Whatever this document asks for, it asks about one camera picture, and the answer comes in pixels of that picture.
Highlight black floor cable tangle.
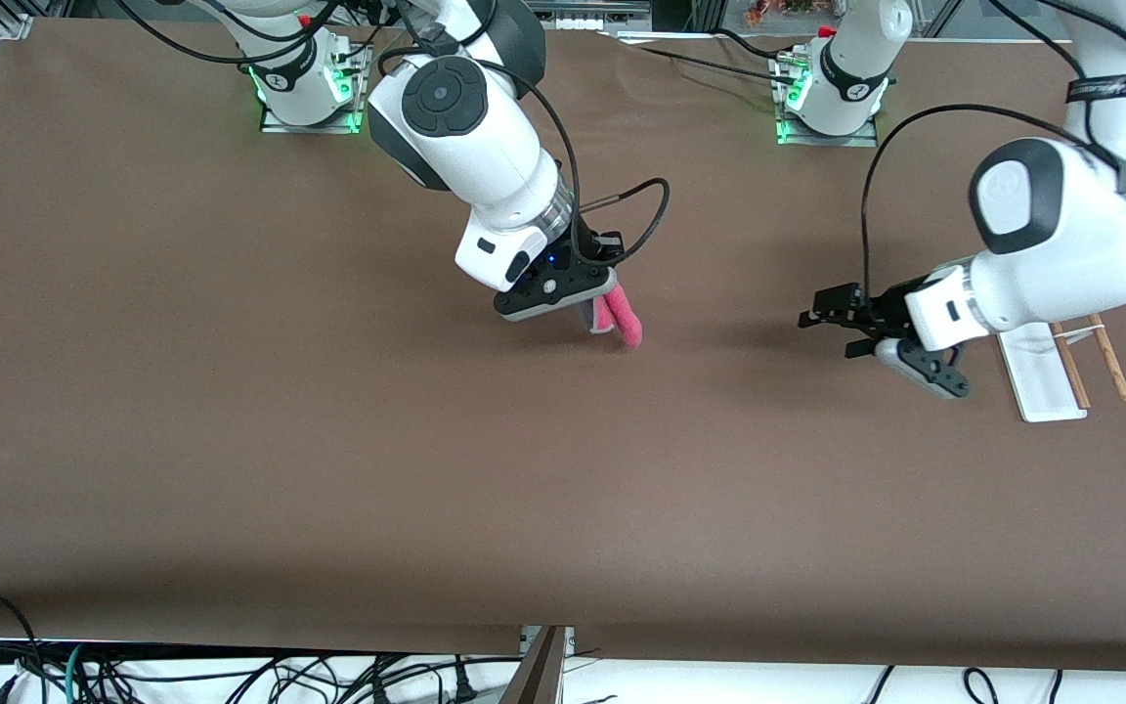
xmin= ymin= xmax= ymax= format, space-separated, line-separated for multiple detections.
xmin=84 ymin=653 xmax=525 ymax=704

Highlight white rack base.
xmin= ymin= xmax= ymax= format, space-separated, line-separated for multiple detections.
xmin=995 ymin=322 xmax=1090 ymax=424

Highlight black cable on table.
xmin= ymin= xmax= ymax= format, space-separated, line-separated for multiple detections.
xmin=612 ymin=26 xmax=806 ymax=87

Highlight metal base plate right arm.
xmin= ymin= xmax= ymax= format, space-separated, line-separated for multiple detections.
xmin=259 ymin=41 xmax=368 ymax=136

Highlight grey and pink microfibre towel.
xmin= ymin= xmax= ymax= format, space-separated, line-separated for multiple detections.
xmin=588 ymin=283 xmax=645 ymax=351

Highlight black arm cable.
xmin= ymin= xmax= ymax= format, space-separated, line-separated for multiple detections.
xmin=375 ymin=0 xmax=672 ymax=268
xmin=859 ymin=0 xmax=1126 ymax=306

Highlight white power strip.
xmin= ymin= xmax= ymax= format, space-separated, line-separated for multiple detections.
xmin=508 ymin=12 xmax=653 ymax=33

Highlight metal base plate left arm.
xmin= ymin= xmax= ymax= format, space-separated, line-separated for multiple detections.
xmin=771 ymin=51 xmax=881 ymax=150

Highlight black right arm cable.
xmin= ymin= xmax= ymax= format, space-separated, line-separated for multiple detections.
xmin=375 ymin=0 xmax=672 ymax=268

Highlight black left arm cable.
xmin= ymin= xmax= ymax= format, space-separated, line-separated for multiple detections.
xmin=859 ymin=0 xmax=1126 ymax=306

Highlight green floor cable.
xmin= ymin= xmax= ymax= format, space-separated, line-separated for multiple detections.
xmin=62 ymin=642 xmax=88 ymax=704

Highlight wooden rack rod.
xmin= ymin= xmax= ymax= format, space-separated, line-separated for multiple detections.
xmin=1051 ymin=322 xmax=1093 ymax=411
xmin=1087 ymin=314 xmax=1126 ymax=404

